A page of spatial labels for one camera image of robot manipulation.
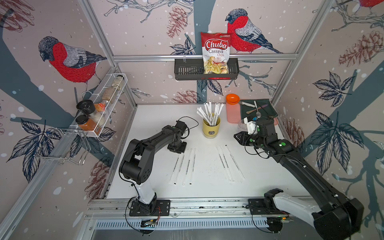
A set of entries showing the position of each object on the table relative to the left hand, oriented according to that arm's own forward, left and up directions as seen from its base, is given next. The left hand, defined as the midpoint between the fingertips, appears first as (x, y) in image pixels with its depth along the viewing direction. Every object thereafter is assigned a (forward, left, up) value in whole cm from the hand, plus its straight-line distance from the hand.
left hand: (182, 148), depth 92 cm
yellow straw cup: (+9, -18, +5) cm, 21 cm away
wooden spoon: (+33, -50, -3) cm, 60 cm away
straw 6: (-9, -28, -3) cm, 29 cm away
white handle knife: (+41, -52, -3) cm, 66 cm away
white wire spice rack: (+12, +39, +31) cm, 51 cm away
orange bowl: (+44, -38, 0) cm, 58 cm away
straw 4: (-10, -7, -3) cm, 13 cm away
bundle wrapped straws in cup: (+17, -18, +9) cm, 26 cm away
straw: (-11, +4, -4) cm, 13 cm away
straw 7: (-7, -33, -4) cm, 34 cm away
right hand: (-1, -30, +17) cm, 34 cm away
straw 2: (-11, +1, -4) cm, 12 cm away
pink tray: (+32, -38, -4) cm, 50 cm away
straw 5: (-9, -25, -3) cm, 27 cm away
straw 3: (-11, -4, -4) cm, 12 cm away
